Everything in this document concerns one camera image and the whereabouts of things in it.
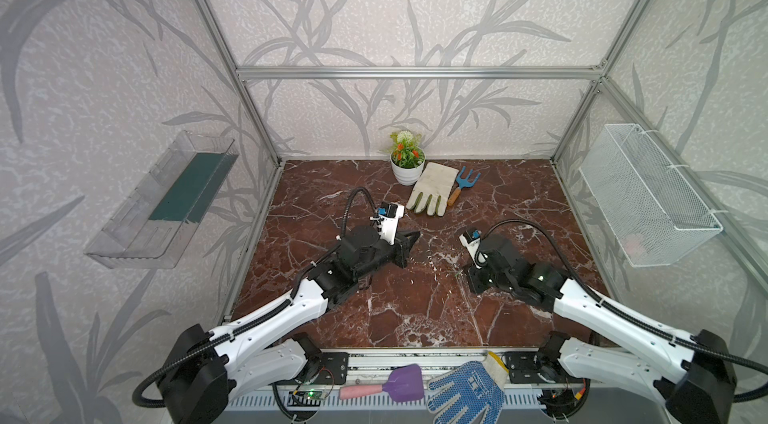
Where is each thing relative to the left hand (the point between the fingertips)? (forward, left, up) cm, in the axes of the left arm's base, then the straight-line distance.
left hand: (424, 228), depth 72 cm
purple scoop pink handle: (-30, +4, -23) cm, 38 cm away
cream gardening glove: (+31, -6, -24) cm, 40 cm away
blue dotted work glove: (-32, -12, -23) cm, 41 cm away
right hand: (-3, -11, -11) cm, 16 cm away
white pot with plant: (+34, +4, -10) cm, 35 cm away
